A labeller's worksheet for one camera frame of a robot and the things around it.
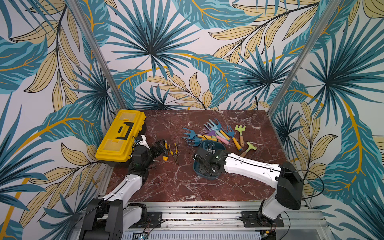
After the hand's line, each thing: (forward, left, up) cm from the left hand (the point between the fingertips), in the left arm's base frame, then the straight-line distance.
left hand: (160, 144), depth 86 cm
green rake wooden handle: (+22, -54, -13) cm, 60 cm away
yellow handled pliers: (0, -8, -12) cm, 15 cm away
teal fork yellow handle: (+24, -38, -11) cm, 46 cm away
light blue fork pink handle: (+23, -34, -12) cm, 42 cm away
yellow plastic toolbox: (+10, +21, +3) cm, 24 cm away
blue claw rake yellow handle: (+17, -19, -12) cm, 28 cm away
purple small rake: (+18, -32, -12) cm, 39 cm away
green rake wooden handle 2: (+7, -58, -12) cm, 59 cm away
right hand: (-13, -25, -4) cm, 28 cm away
